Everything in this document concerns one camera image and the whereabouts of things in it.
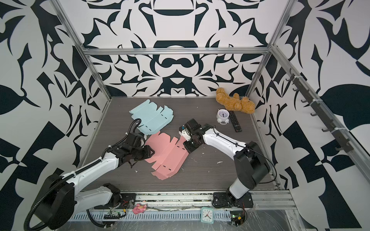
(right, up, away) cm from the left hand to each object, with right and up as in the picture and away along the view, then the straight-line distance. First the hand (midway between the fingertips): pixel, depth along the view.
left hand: (152, 150), depth 86 cm
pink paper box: (+9, -5, +3) cm, 11 cm away
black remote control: (+55, +13, +16) cm, 59 cm away
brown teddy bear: (+54, +29, +18) cm, 64 cm away
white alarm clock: (+46, +20, +19) cm, 54 cm away
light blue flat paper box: (-5, +17, +22) cm, 29 cm away
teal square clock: (+30, -26, -17) cm, 43 cm away
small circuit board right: (+45, -29, -15) cm, 55 cm away
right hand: (+20, +3, +1) cm, 21 cm away
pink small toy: (-3, -24, -16) cm, 29 cm away
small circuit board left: (-16, -29, -13) cm, 36 cm away
